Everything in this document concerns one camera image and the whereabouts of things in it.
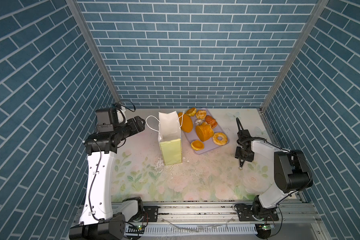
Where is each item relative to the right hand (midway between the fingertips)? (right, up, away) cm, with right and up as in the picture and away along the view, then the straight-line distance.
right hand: (240, 155), depth 95 cm
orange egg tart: (-28, +6, +1) cm, 28 cm away
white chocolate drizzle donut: (-26, +21, +14) cm, 36 cm away
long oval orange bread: (-35, +21, +14) cm, 43 cm away
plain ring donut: (-9, +9, +5) cm, 14 cm away
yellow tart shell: (-31, +29, +18) cm, 46 cm away
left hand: (-56, +21, -26) cm, 65 cm away
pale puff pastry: (-23, +27, +17) cm, 40 cm away
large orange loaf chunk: (-23, +15, +1) cm, 27 cm away
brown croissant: (-16, +22, +14) cm, 31 cm away
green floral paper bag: (-46, +11, +4) cm, 47 cm away
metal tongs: (0, -3, -4) cm, 5 cm away
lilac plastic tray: (-19, +6, +4) cm, 21 cm away
